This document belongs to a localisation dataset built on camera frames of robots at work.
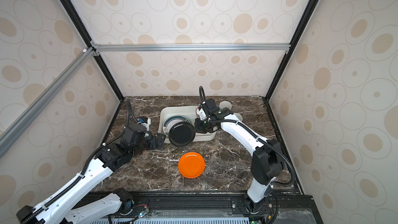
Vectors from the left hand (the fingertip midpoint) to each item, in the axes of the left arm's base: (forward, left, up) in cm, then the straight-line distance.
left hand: (161, 135), depth 74 cm
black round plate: (+4, -9, -6) cm, 11 cm away
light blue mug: (+30, -35, -12) cm, 48 cm away
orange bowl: (-6, -13, -25) cm, 29 cm away
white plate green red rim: (+23, +1, -20) cm, 30 cm away
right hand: (+7, -15, -6) cm, 18 cm away
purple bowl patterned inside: (+12, -16, +2) cm, 21 cm away
